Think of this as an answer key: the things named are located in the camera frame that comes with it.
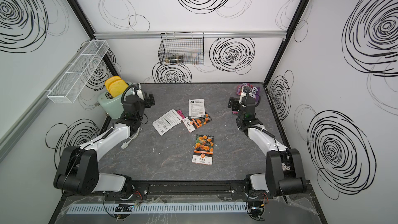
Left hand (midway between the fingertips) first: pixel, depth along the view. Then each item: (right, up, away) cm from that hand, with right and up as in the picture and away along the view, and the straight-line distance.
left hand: (143, 92), depth 85 cm
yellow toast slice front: (-18, +3, +6) cm, 19 cm away
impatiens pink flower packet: (+19, -14, +17) cm, 29 cm away
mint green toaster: (-20, -8, +6) cm, 22 cm away
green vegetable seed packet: (+11, -18, +12) cm, 25 cm away
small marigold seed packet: (+27, -20, +11) cm, 35 cm away
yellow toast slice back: (-22, +8, +6) cm, 24 cm away
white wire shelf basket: (-30, +4, -12) cm, 33 cm away
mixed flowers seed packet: (+29, -10, +20) cm, 37 cm away
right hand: (+55, -2, +1) cm, 56 cm away
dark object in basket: (+17, +19, +3) cm, 26 cm away
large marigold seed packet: (+34, -33, +1) cm, 48 cm away
